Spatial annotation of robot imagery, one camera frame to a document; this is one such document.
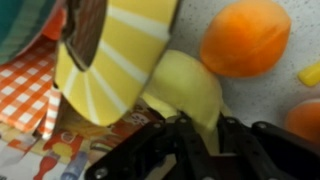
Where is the watermelon slice plush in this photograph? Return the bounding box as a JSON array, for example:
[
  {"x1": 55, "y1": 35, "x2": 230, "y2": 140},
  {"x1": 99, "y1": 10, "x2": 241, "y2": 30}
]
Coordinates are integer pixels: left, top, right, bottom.
[{"x1": 0, "y1": 0, "x2": 58, "y2": 67}]

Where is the yellow toy fry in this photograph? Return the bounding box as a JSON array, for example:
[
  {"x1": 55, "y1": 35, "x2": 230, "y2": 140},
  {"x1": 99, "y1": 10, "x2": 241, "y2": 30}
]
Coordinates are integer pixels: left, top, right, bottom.
[{"x1": 297, "y1": 60, "x2": 320, "y2": 88}]

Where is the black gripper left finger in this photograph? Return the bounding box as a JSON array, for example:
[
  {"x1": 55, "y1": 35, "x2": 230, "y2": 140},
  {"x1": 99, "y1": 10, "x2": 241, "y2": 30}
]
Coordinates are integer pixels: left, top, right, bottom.
[{"x1": 84, "y1": 114, "x2": 214, "y2": 180}]

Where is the red cherry plush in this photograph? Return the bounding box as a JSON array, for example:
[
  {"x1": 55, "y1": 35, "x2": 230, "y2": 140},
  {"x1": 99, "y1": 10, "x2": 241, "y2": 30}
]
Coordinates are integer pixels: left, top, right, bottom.
[{"x1": 40, "y1": 7, "x2": 67, "y2": 42}]

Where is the orange fruit plush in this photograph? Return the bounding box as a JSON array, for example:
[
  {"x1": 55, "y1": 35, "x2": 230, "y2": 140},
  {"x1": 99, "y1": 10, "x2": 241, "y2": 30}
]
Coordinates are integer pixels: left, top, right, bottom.
[{"x1": 199, "y1": 0, "x2": 293, "y2": 79}]

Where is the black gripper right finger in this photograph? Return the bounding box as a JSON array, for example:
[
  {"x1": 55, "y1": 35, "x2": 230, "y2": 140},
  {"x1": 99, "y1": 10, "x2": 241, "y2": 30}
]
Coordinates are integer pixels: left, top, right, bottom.
[{"x1": 218, "y1": 116, "x2": 320, "y2": 180}]

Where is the orange checkered basket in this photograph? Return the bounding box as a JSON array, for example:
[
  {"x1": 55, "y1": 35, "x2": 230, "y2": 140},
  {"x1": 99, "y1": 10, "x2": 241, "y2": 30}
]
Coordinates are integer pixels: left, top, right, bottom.
[{"x1": 0, "y1": 0, "x2": 181, "y2": 142}]

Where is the yellow banana plush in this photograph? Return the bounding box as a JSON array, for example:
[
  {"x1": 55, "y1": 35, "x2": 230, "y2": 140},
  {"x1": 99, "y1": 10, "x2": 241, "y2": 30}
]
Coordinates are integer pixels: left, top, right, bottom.
[{"x1": 140, "y1": 49, "x2": 232, "y2": 158}]

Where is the small orange toy ball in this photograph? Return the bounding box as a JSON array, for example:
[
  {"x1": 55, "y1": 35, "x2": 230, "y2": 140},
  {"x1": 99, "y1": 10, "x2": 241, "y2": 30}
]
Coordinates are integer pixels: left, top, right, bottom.
[{"x1": 285, "y1": 98, "x2": 320, "y2": 145}]

